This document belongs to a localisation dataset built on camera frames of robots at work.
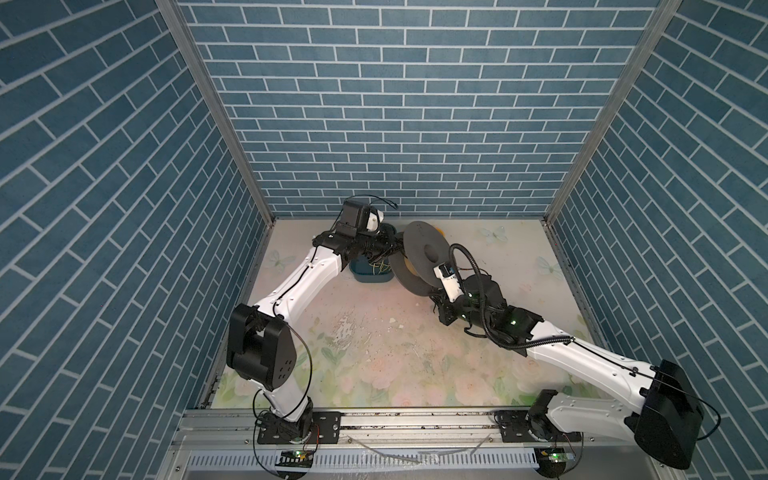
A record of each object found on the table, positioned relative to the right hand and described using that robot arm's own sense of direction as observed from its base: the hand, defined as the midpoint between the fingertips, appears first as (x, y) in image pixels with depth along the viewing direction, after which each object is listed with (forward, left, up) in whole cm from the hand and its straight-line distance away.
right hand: (427, 291), depth 78 cm
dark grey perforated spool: (+8, +1, +8) cm, 12 cm away
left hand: (+11, +6, +7) cm, 14 cm away
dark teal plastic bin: (+15, +21, -14) cm, 29 cm away
